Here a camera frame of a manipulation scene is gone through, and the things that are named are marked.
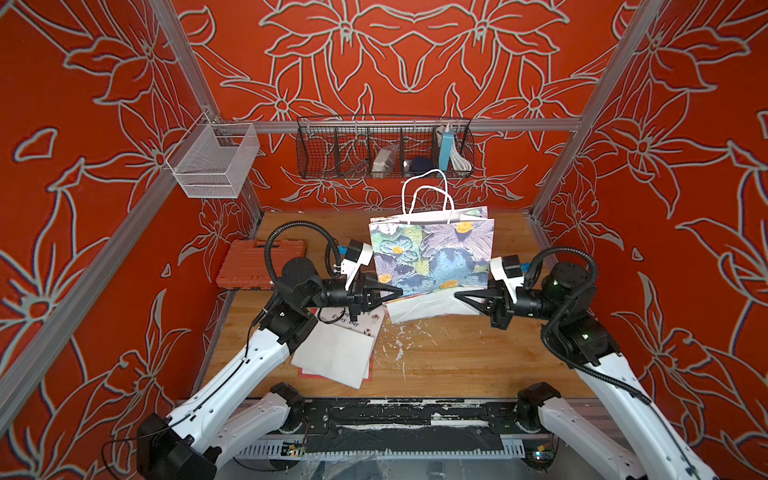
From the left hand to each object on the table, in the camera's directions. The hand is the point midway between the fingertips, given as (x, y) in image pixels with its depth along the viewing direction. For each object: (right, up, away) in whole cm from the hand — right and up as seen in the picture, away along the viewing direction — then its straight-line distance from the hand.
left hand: (399, 295), depth 57 cm
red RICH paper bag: (-24, -26, +23) cm, 42 cm away
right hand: (+11, -1, +1) cm, 11 cm away
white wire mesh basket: (-56, +36, +36) cm, 76 cm away
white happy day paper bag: (-15, -21, +25) cm, 35 cm away
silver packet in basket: (-2, +36, +36) cm, 51 cm away
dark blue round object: (+10, +37, +43) cm, 58 cm away
